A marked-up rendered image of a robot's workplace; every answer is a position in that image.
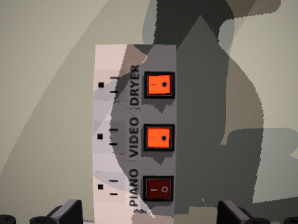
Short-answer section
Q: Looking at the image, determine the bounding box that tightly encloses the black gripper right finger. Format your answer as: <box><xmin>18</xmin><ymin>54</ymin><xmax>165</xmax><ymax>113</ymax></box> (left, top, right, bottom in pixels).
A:
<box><xmin>216</xmin><ymin>200</ymin><xmax>298</xmax><ymax>224</ymax></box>

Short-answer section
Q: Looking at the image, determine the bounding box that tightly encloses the white power strip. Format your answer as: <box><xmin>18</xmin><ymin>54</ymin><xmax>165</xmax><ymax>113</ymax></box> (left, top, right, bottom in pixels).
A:
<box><xmin>83</xmin><ymin>44</ymin><xmax>177</xmax><ymax>224</ymax></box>

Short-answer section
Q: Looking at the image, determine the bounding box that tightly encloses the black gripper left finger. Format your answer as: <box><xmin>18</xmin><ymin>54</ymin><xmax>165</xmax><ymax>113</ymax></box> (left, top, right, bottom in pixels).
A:
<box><xmin>0</xmin><ymin>199</ymin><xmax>83</xmax><ymax>224</ymax></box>

